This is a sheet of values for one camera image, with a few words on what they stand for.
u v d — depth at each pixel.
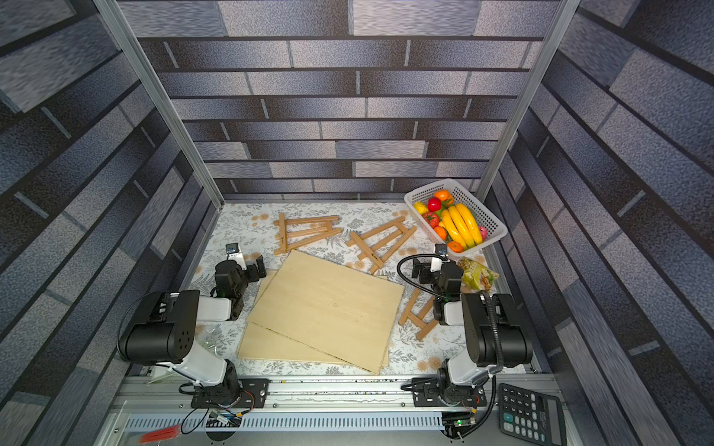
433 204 1.07
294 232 1.11
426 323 0.84
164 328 0.47
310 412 0.72
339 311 0.88
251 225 1.14
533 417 0.68
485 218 1.04
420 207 1.10
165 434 0.69
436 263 0.82
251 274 0.86
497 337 0.43
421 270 0.85
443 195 1.10
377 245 1.06
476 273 0.92
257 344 0.83
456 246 1.00
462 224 1.01
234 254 0.82
